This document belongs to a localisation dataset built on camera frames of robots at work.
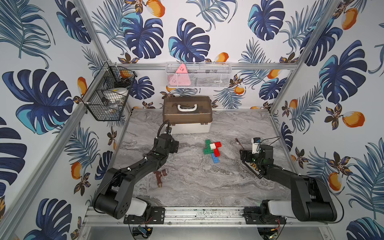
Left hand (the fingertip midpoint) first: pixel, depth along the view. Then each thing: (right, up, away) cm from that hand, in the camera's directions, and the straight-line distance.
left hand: (166, 138), depth 90 cm
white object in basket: (-25, +23, -10) cm, 36 cm away
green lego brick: (+26, -3, +10) cm, 28 cm away
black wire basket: (-32, +23, -8) cm, 40 cm away
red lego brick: (+32, -5, +8) cm, 34 cm away
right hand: (+51, -7, +3) cm, 52 cm away
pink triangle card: (+8, +36, 0) cm, 37 cm away
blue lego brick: (+30, -13, +3) cm, 33 cm away
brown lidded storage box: (+13, +14, 0) cm, 19 cm away
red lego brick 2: (+31, -10, +5) cm, 33 cm away
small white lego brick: (+28, -5, +4) cm, 29 cm away
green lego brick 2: (+25, -9, +5) cm, 27 cm away
